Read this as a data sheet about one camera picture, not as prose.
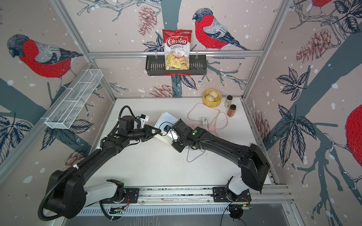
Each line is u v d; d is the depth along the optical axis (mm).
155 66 946
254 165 404
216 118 1067
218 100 1141
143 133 712
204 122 949
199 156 878
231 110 1035
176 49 848
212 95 1155
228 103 1100
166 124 604
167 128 699
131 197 730
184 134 600
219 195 727
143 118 771
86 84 872
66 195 391
